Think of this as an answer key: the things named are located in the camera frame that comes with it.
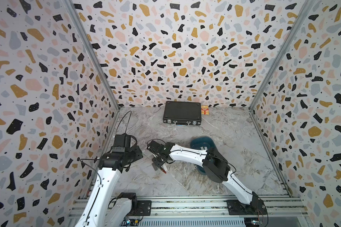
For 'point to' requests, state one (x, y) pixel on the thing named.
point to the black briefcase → (182, 113)
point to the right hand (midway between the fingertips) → (157, 161)
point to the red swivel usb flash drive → (162, 170)
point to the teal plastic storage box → (202, 143)
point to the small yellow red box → (204, 109)
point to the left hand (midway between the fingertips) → (140, 152)
